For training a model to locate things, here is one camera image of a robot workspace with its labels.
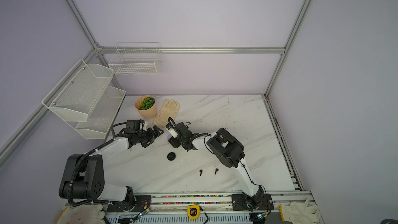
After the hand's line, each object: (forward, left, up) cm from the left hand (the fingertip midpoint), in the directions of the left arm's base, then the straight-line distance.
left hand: (158, 136), depth 90 cm
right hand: (+3, -6, -5) cm, 9 cm away
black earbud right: (-18, -34, -6) cm, 39 cm away
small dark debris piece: (+14, -16, -6) cm, 23 cm away
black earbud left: (-18, -25, -6) cm, 32 cm away
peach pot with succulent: (+20, +11, +4) cm, 23 cm away
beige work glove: (+26, -2, -6) cm, 27 cm away
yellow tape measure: (-37, -23, -5) cm, 43 cm away
